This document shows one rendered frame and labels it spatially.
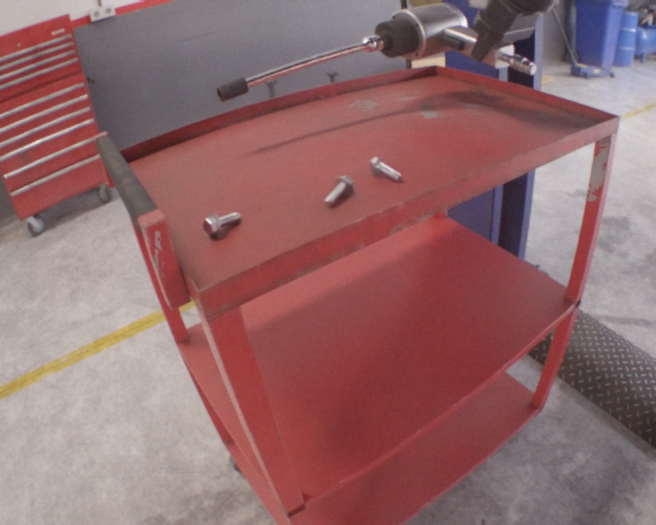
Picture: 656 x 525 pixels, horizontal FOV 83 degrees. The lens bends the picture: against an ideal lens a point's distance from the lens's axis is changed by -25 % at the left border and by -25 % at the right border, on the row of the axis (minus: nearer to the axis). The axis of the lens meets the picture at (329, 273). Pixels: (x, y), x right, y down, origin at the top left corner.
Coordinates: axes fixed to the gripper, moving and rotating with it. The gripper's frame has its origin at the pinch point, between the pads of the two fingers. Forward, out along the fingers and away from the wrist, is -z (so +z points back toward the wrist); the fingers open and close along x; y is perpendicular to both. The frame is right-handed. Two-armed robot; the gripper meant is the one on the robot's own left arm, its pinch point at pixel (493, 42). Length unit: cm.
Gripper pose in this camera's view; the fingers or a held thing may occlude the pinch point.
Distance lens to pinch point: 76.1
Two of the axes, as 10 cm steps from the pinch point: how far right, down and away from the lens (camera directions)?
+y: -5.5, -8.1, 1.9
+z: 1.8, -3.4, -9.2
